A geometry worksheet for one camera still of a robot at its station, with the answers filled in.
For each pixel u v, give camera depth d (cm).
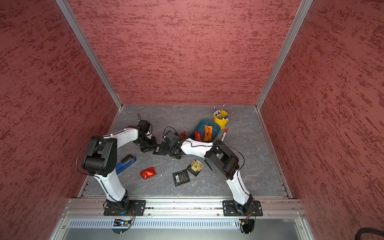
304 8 71
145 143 83
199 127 105
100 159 50
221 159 55
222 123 102
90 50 87
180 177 84
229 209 73
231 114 98
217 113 93
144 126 81
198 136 98
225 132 103
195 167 87
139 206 75
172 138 73
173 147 72
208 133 102
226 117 100
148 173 83
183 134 100
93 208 76
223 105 125
